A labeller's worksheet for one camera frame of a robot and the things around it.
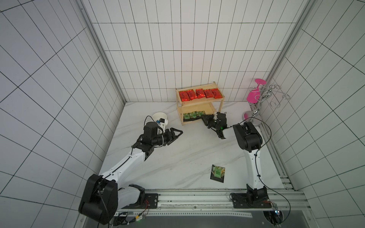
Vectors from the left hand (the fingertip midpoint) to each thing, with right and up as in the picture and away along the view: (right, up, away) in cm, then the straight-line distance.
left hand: (179, 136), depth 79 cm
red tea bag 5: (+3, +25, +13) cm, 28 cm away
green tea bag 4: (+23, -23, +3) cm, 32 cm away
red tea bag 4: (+8, +26, +14) cm, 30 cm away
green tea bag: (+5, +11, +29) cm, 31 cm away
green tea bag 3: (+16, +13, +29) cm, 35 cm away
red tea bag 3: (+14, +27, +15) cm, 34 cm away
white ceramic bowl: (-17, +11, +25) cm, 32 cm away
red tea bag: (+25, +27, +16) cm, 40 cm away
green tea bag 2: (+11, +13, +31) cm, 35 cm away
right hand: (+12, +11, +26) cm, 31 cm away
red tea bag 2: (+20, +27, +16) cm, 37 cm away
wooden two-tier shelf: (+9, +20, +13) cm, 26 cm away
